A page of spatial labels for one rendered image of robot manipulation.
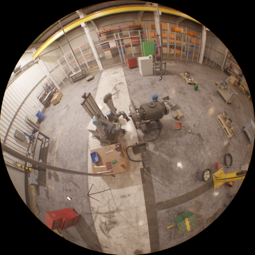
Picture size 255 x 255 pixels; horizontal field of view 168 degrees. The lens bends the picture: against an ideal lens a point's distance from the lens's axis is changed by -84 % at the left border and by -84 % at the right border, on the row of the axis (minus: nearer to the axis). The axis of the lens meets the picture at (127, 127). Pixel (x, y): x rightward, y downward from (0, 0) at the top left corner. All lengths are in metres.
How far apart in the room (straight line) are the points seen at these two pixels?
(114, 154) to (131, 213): 1.90
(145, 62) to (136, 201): 6.37
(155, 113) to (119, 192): 2.51
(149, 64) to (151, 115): 3.97
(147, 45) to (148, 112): 7.33
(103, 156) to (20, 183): 7.53
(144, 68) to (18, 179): 11.54
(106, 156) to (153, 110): 1.76
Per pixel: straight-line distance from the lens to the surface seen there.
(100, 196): 3.09
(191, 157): 3.11
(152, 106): 2.40
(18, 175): 8.46
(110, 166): 2.33
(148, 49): 8.94
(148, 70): 5.92
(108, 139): 2.75
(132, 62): 7.23
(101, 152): 2.53
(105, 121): 1.87
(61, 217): 3.38
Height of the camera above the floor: 2.66
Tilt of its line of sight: 58 degrees down
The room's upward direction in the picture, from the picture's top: 19 degrees counter-clockwise
